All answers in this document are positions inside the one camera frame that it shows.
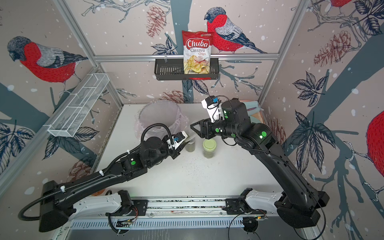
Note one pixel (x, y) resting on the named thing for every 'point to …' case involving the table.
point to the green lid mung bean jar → (209, 147)
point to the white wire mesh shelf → (71, 116)
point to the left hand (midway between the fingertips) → (186, 134)
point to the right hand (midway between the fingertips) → (195, 124)
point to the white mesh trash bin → (159, 111)
